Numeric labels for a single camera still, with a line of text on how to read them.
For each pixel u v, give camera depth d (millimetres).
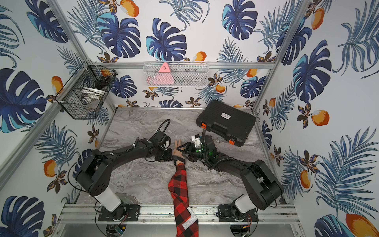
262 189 439
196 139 817
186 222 711
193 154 750
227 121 1057
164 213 764
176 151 796
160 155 766
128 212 732
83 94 801
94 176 462
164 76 901
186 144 766
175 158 851
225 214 733
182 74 925
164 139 742
